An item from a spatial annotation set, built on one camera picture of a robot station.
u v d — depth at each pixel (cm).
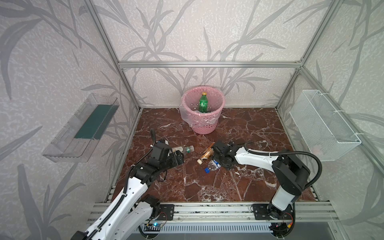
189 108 87
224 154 69
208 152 91
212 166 87
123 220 43
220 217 73
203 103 99
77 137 65
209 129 99
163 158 59
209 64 96
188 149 93
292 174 46
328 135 63
